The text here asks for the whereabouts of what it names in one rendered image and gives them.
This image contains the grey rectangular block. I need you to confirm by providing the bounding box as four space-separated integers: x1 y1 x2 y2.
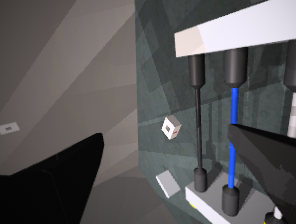
156 170 181 198

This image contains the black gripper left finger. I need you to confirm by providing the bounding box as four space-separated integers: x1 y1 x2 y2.
0 133 104 224

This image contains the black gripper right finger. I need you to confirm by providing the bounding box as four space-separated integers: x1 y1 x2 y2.
228 123 296 224

